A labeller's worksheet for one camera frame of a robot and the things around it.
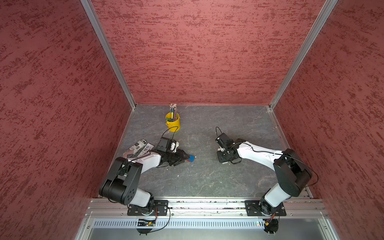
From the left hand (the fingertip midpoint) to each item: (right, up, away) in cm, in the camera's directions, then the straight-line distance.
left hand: (186, 161), depth 88 cm
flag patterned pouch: (-30, +7, +6) cm, 31 cm away
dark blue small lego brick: (+3, +2, 0) cm, 4 cm away
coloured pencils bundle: (-9, +32, +9) cm, 34 cm away
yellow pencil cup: (-10, +21, +9) cm, 25 cm away
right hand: (+22, 0, +1) cm, 22 cm away
